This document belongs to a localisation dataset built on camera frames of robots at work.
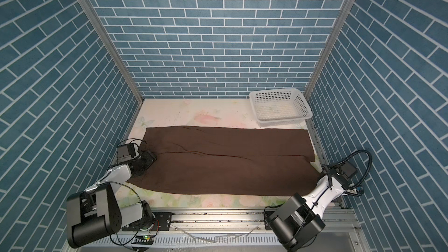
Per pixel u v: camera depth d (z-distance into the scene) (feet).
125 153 2.27
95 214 1.41
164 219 2.42
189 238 2.31
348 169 1.98
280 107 3.83
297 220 1.50
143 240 2.37
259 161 3.03
